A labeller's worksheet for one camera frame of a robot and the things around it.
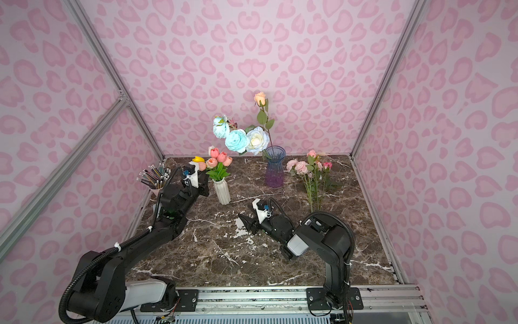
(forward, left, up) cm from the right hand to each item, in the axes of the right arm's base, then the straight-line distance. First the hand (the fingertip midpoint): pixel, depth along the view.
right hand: (245, 211), depth 84 cm
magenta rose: (+33, -41, -9) cm, 53 cm away
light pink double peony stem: (+32, -36, -9) cm, 49 cm away
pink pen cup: (+12, +43, -3) cm, 45 cm away
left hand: (+11, +14, +14) cm, 23 cm away
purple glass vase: (+27, -13, -11) cm, 32 cm away
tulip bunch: (+7, +9, +21) cm, 24 cm away
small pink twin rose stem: (+27, -26, -5) cm, 38 cm away
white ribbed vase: (+11, +11, -1) cm, 16 cm away
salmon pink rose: (+31, -32, -5) cm, 44 cm away
